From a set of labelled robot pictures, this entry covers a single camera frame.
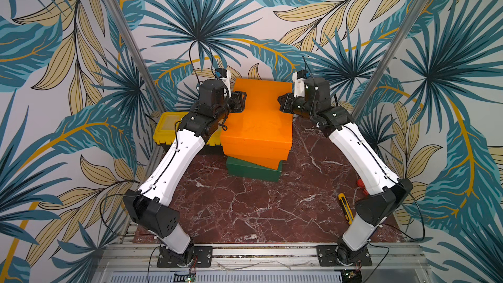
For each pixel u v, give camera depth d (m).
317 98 0.54
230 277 0.70
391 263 0.74
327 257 0.73
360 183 0.49
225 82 0.62
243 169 0.88
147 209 0.40
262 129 0.68
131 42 0.85
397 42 0.86
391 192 0.43
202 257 0.73
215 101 0.53
